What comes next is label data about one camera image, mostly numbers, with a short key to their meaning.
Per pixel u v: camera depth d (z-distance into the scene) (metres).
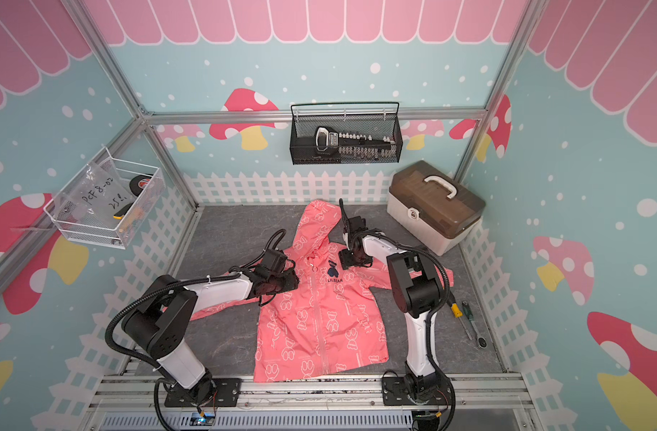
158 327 0.47
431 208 0.94
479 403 0.73
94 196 0.67
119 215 0.65
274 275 0.77
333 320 0.87
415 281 0.55
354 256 0.87
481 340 0.83
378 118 0.89
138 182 0.80
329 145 0.87
